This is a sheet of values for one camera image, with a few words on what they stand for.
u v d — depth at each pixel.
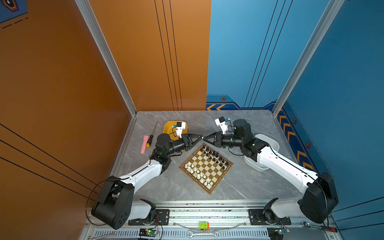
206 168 0.89
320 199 0.40
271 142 0.96
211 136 0.70
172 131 0.74
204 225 0.70
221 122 0.69
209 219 0.74
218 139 0.64
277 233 0.71
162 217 0.74
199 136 0.72
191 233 0.70
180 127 0.72
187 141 0.67
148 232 0.71
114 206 0.42
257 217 0.72
